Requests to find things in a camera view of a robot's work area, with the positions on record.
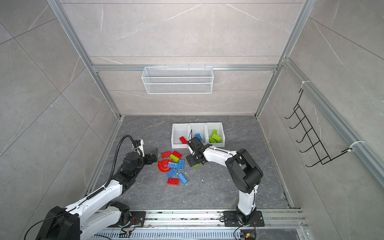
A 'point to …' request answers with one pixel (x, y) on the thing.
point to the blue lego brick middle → (181, 164)
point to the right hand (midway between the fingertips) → (193, 158)
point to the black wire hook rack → (324, 158)
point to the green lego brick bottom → (217, 138)
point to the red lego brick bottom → (173, 181)
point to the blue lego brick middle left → (173, 165)
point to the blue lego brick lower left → (171, 172)
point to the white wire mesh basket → (178, 80)
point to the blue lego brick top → (198, 135)
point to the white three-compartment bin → (183, 135)
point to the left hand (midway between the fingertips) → (149, 146)
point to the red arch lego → (163, 165)
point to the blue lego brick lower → (182, 177)
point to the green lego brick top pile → (174, 158)
